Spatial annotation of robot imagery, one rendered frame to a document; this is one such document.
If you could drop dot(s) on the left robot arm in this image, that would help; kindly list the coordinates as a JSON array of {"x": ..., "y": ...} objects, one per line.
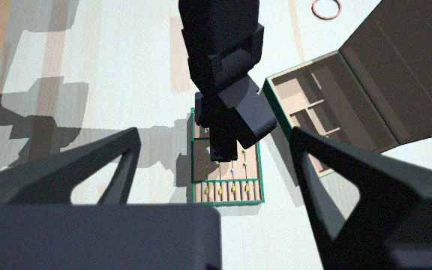
[{"x": 210, "y": 30}]

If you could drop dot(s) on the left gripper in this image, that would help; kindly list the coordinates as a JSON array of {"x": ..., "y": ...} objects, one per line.
[{"x": 198, "y": 110}]

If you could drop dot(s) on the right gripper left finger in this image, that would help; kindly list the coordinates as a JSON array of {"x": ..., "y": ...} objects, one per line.
[{"x": 51, "y": 179}]

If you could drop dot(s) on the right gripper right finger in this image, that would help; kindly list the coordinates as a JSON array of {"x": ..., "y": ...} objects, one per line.
[{"x": 394, "y": 207}]

